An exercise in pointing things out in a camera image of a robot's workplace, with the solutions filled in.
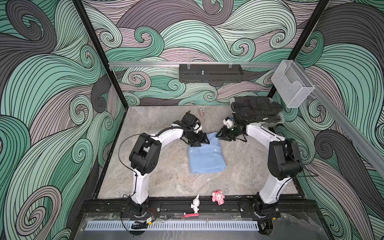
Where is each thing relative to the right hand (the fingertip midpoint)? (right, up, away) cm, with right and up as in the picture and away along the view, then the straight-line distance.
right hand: (217, 135), depth 91 cm
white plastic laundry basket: (+45, +9, +9) cm, 47 cm away
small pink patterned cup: (-8, +15, +19) cm, 26 cm away
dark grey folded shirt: (+33, +18, +19) cm, 42 cm away
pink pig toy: (-3, -29, -17) cm, 34 cm away
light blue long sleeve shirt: (-6, -14, -2) cm, 15 cm away
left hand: (-7, -4, -3) cm, 9 cm away
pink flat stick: (-19, -35, -23) cm, 46 cm away
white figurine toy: (-15, -32, -19) cm, 40 cm away
